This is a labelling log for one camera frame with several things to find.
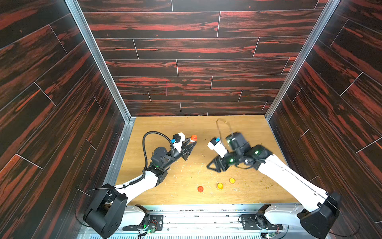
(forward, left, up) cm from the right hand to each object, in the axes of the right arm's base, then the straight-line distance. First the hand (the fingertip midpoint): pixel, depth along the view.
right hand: (213, 161), depth 74 cm
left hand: (+7, +10, +7) cm, 14 cm away
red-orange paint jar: (+7, +10, +10) cm, 16 cm away
